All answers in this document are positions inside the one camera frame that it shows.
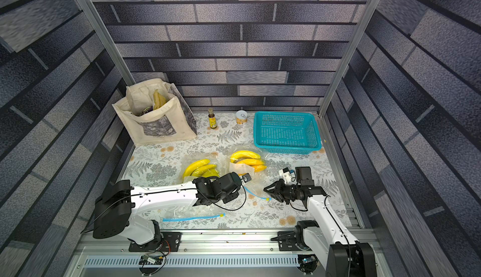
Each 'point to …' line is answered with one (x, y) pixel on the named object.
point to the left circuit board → (148, 259)
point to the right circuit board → (307, 263)
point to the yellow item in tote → (159, 100)
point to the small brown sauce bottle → (213, 123)
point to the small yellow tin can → (241, 116)
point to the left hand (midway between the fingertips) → (235, 184)
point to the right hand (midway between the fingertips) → (265, 190)
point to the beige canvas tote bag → (153, 111)
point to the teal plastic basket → (286, 133)
